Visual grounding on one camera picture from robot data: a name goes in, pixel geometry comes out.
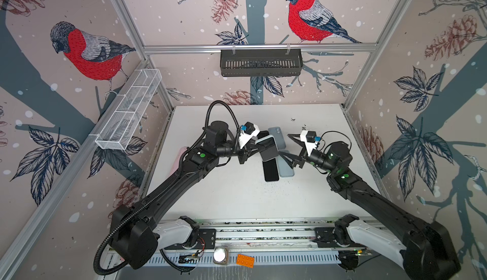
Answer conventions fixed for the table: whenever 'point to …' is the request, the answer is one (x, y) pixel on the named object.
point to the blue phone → (270, 169)
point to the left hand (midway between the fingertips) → (264, 142)
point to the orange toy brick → (245, 261)
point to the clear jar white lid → (220, 255)
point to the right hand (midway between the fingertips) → (286, 141)
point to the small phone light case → (277, 133)
